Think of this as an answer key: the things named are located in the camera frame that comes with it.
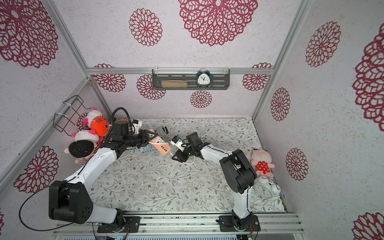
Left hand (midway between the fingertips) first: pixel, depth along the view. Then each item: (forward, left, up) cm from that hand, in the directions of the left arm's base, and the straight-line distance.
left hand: (157, 136), depth 81 cm
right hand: (-2, -8, -14) cm, 16 cm away
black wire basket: (+3, +45, +9) cm, 46 cm away
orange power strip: (-6, -4, -3) cm, 8 cm away
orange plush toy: (+9, +35, -1) cm, 36 cm away
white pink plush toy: (+18, +45, -2) cm, 49 cm away
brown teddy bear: (+31, +36, -20) cm, 52 cm away
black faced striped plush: (-3, +38, -2) cm, 38 cm away
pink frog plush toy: (-6, -61, -16) cm, 64 cm away
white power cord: (-12, -20, -1) cm, 24 cm away
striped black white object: (+18, +2, -18) cm, 25 cm away
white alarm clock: (-23, -57, -15) cm, 63 cm away
